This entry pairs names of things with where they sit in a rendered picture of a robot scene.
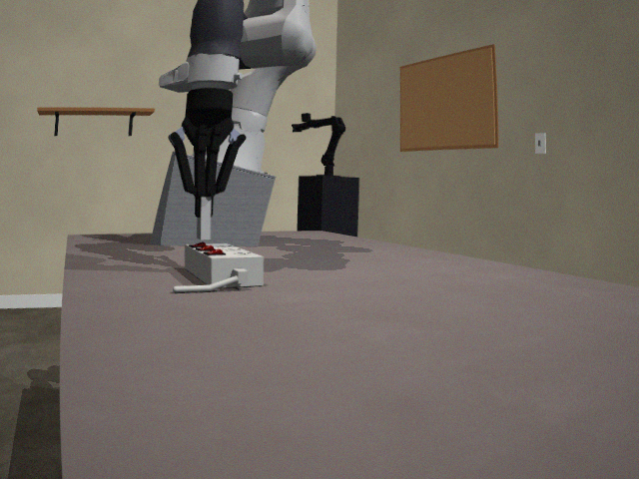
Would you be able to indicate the white power strip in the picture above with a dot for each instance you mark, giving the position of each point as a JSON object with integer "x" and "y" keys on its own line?
{"x": 221, "y": 264}

